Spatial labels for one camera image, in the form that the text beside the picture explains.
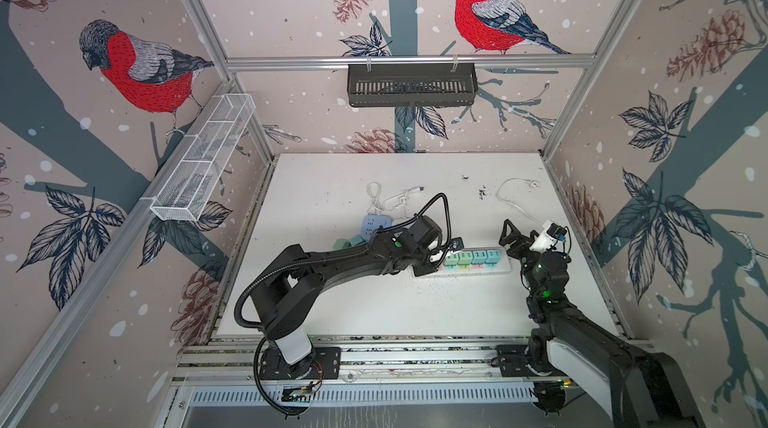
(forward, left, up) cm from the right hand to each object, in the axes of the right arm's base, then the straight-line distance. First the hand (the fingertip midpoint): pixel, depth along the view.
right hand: (517, 228), depth 83 cm
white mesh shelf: (+9, +87, +20) cm, 90 cm away
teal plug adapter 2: (-6, +10, -7) cm, 14 cm away
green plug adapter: (-6, +14, -7) cm, 17 cm away
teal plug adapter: (-5, +6, -7) cm, 11 cm away
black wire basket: (+48, +31, +17) cm, 59 cm away
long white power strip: (-6, +2, -11) cm, 13 cm away
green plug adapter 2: (-7, +19, -7) cm, 21 cm away
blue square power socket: (+7, +43, -9) cm, 45 cm away
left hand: (-7, +23, -4) cm, 24 cm away
